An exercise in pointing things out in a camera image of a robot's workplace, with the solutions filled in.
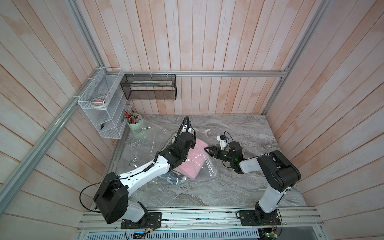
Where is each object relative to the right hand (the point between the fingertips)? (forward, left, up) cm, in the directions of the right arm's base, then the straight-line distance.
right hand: (205, 149), depth 91 cm
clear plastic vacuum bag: (+7, +40, -5) cm, 41 cm away
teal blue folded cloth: (-18, +18, 0) cm, 26 cm away
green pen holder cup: (+10, +45, +8) cm, 47 cm away
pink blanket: (-16, +9, +9) cm, 21 cm away
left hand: (+1, +11, +15) cm, 18 cm away
